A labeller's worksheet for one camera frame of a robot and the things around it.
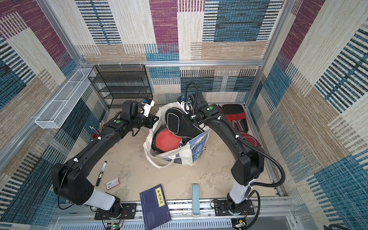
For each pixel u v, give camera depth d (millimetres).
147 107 712
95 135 891
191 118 690
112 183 812
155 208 748
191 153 779
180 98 707
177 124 833
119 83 1083
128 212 731
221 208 731
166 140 964
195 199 723
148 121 701
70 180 409
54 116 710
